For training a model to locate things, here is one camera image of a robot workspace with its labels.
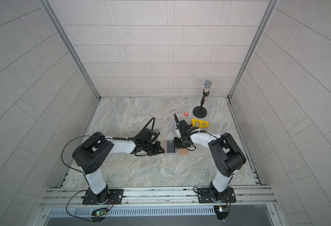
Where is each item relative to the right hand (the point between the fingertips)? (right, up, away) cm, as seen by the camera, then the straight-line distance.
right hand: (175, 146), depth 90 cm
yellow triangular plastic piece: (+19, +14, +9) cm, 25 cm away
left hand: (-4, -2, -3) cm, 5 cm away
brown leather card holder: (+4, -2, -4) cm, 6 cm away
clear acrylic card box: (-1, +12, +6) cm, 14 cm away
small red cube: (+9, +20, +15) cm, 27 cm away
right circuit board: (+23, -26, -22) cm, 41 cm away
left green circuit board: (-36, -24, -26) cm, 50 cm away
